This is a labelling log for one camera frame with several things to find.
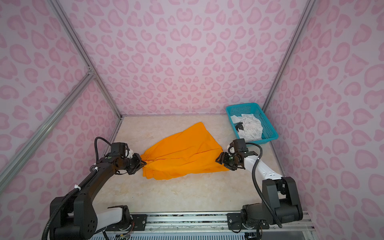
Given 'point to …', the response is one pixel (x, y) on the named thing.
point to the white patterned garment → (253, 128)
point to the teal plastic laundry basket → (268, 135)
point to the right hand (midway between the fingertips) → (220, 160)
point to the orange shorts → (190, 151)
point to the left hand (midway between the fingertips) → (146, 160)
